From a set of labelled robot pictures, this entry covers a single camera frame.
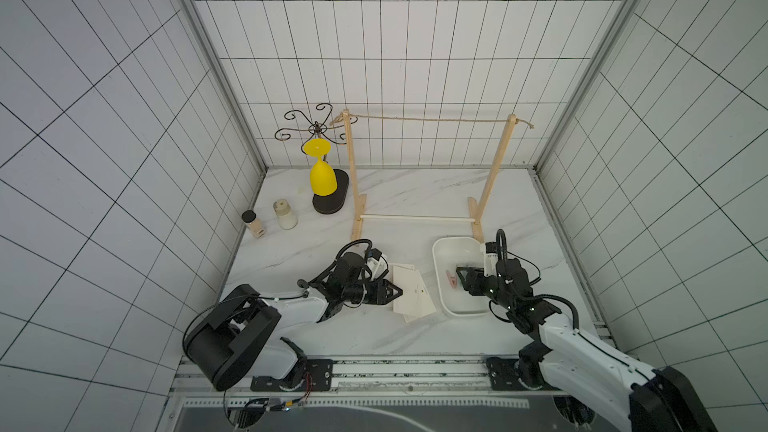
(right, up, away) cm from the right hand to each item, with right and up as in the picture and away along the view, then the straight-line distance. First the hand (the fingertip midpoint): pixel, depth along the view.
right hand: (463, 263), depth 86 cm
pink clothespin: (-3, -5, +1) cm, 6 cm away
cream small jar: (-56, +12, +12) cm, 59 cm away
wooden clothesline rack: (+9, +15, +14) cm, 22 cm away
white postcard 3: (-20, -5, +1) cm, 21 cm away
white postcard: (-18, -3, +5) cm, 19 cm away
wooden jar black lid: (-66, +11, +9) cm, 67 cm away
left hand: (-21, -8, -4) cm, 23 cm away
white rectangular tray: (-3, +1, +6) cm, 7 cm away
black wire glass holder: (-46, +16, +20) cm, 53 cm away
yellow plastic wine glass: (-42, +27, -1) cm, 49 cm away
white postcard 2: (-14, -10, -1) cm, 17 cm away
